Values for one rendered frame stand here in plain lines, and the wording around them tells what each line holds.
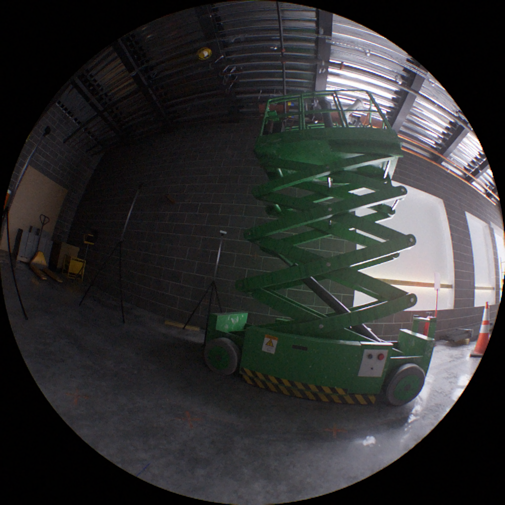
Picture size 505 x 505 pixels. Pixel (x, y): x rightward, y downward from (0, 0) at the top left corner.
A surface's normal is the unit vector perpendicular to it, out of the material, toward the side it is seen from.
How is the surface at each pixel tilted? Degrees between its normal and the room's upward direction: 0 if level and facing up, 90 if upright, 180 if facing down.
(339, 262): 90
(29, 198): 90
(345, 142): 180
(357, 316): 90
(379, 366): 90
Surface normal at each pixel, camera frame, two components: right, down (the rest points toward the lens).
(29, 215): 0.98, 0.12
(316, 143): -0.15, 0.96
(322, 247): -0.14, -0.23
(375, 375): -0.40, -0.25
